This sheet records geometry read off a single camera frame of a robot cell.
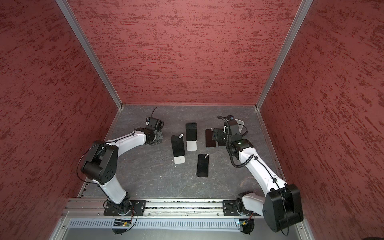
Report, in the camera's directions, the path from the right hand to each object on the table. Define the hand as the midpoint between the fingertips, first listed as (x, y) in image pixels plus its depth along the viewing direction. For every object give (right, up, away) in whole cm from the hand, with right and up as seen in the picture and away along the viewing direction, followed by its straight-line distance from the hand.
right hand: (218, 134), depth 84 cm
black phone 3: (+4, -7, +13) cm, 15 cm away
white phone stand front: (-24, -17, +6) cm, 29 cm away
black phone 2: (-16, +1, +5) cm, 17 cm away
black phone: (-24, -7, +2) cm, 25 cm away
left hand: (-40, -3, +12) cm, 42 cm away
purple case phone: (-9, -19, +4) cm, 22 cm away
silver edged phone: (-4, -7, +13) cm, 15 cm away
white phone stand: (-16, -9, +13) cm, 23 cm away
